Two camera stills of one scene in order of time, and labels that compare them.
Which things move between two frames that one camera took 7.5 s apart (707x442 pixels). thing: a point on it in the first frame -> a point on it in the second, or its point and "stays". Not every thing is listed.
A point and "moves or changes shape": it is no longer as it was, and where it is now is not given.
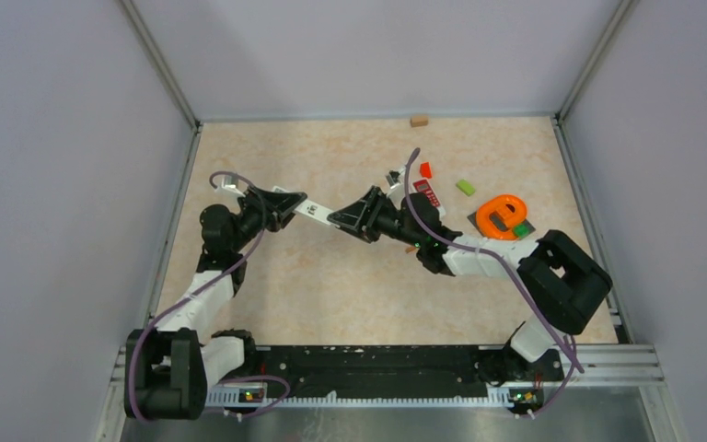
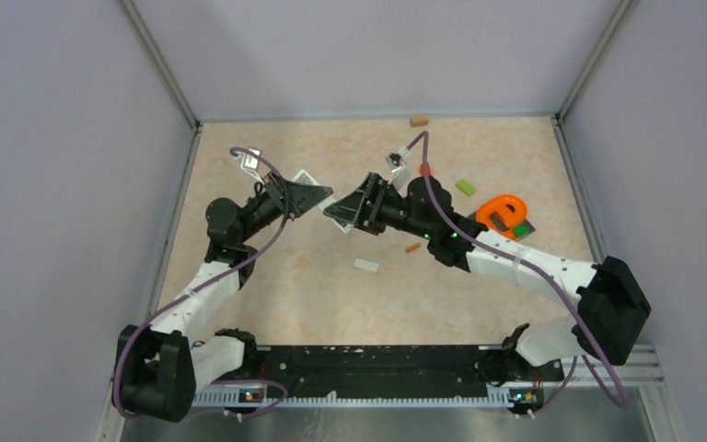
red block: x=425 y=169 stays
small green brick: x=521 y=230 stays
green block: x=466 y=187 stays
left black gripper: x=281 y=207 -> x=297 y=198
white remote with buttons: x=310 y=209 moves or changes shape
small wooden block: x=419 y=121 stays
